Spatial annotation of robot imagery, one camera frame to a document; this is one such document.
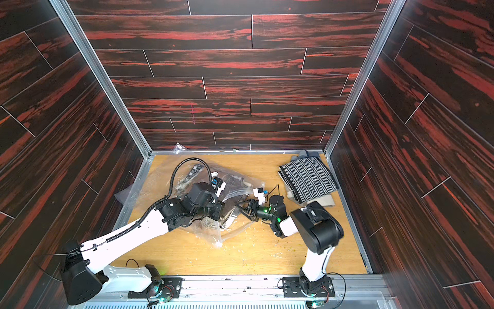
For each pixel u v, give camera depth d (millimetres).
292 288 734
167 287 734
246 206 796
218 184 660
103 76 840
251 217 808
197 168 1042
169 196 578
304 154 1146
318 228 497
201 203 573
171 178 643
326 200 961
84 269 386
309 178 988
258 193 860
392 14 672
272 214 768
